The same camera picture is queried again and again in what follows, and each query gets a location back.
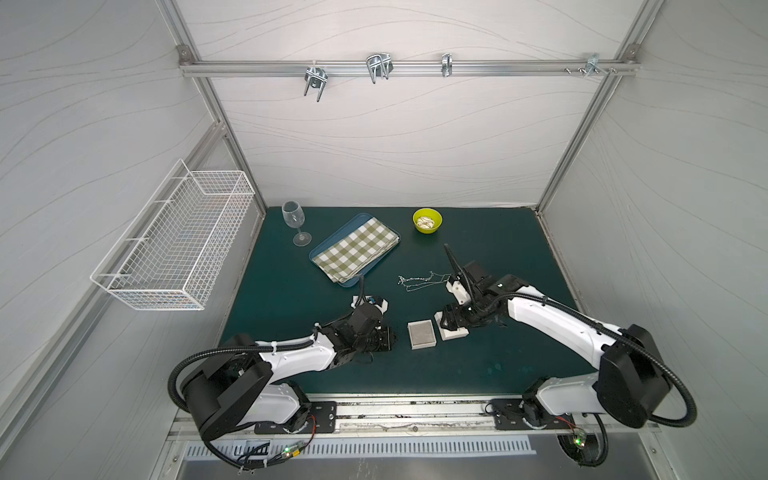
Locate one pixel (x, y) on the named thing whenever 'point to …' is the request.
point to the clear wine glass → (294, 217)
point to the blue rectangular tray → (347, 229)
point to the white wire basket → (162, 259)
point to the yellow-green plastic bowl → (433, 213)
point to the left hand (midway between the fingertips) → (401, 341)
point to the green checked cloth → (354, 253)
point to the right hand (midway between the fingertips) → (451, 321)
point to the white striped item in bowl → (425, 222)
